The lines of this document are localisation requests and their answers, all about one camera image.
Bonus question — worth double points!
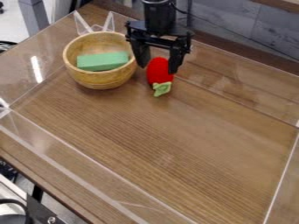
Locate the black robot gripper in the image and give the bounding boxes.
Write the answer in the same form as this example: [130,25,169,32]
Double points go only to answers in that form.
[125,0,192,74]

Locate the red plush strawberry toy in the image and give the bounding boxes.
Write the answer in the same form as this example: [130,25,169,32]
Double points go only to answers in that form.
[145,57,173,97]

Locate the green foam stick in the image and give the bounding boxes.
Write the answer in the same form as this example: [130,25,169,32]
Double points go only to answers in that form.
[77,51,129,72]

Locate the light wooden bowl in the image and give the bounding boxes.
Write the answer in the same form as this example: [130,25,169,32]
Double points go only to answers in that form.
[61,31,136,90]

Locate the black table leg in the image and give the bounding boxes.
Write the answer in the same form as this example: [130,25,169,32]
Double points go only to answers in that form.
[31,185,42,203]

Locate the clear acrylic tray enclosure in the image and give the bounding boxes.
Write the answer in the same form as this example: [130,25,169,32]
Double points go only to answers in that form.
[0,17,299,224]

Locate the grey post top left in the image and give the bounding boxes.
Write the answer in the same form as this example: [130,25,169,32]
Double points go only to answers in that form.
[17,0,50,36]

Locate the black cable bottom left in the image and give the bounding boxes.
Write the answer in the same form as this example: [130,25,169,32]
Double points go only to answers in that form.
[0,198,33,224]

